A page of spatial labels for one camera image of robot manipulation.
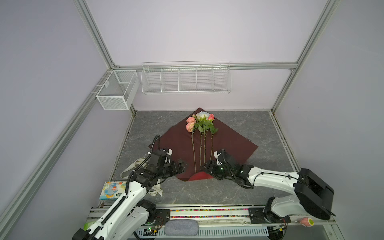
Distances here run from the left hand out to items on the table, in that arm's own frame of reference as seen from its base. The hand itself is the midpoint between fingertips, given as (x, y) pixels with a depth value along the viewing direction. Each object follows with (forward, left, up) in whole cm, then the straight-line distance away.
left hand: (182, 169), depth 78 cm
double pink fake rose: (+34, -5, -8) cm, 35 cm away
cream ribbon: (-6, +16, -11) cm, 21 cm away
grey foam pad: (-25, +1, -9) cm, 26 cm away
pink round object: (-26, -57, -7) cm, 63 cm away
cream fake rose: (+42, -12, -7) cm, 44 cm away
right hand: (0, -11, -3) cm, 11 cm away
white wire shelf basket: (+61, -4, +15) cm, 63 cm away
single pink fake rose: (+33, -21, -11) cm, 41 cm away
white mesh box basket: (+56, +43, +11) cm, 71 cm away
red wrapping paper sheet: (+20, -9, -13) cm, 25 cm away
